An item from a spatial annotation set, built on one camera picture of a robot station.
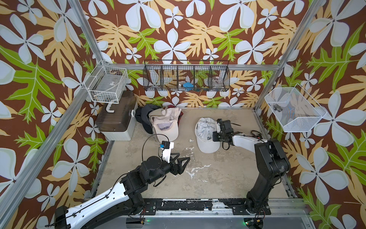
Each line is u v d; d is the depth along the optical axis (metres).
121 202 0.50
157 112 1.01
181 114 1.03
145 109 1.01
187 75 0.99
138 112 1.02
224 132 0.78
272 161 0.49
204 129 1.05
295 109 0.81
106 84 0.85
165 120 0.97
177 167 0.59
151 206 0.74
